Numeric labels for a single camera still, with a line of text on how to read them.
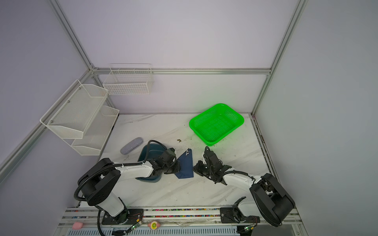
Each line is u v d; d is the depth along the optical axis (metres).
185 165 0.91
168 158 0.71
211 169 0.67
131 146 0.98
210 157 0.68
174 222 0.73
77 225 0.70
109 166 0.48
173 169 0.80
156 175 0.67
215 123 1.15
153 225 0.67
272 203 0.42
